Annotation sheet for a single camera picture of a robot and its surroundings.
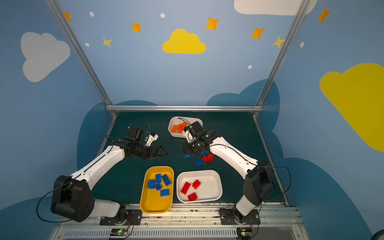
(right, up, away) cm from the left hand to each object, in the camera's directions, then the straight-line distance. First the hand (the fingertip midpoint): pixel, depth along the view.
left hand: (162, 154), depth 82 cm
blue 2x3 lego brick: (-3, -15, +4) cm, 16 cm away
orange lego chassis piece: (+8, +15, +29) cm, 33 cm away
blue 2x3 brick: (+2, -21, -2) cm, 21 cm away
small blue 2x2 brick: (-2, -19, +1) cm, 19 cm away
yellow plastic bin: (-5, -26, -3) cm, 26 cm away
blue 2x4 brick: (+2, -16, +4) cm, 17 cm away
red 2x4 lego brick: (+13, -20, +1) cm, 23 cm away
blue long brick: (+14, -1, -4) cm, 14 cm away
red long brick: (+25, -5, +13) cm, 29 cm away
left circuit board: (-18, -36, -11) cm, 42 cm away
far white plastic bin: (+5, +17, +30) cm, 34 cm away
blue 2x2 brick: (+21, -8, +11) cm, 25 cm away
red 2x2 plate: (+17, -23, -2) cm, 29 cm away
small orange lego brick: (+3, +14, +29) cm, 32 cm away
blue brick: (-6, -17, +1) cm, 19 cm away
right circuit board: (+43, -37, -10) cm, 57 cm away
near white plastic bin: (+28, -21, +3) cm, 35 cm away
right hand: (+13, +3, -1) cm, 13 cm away
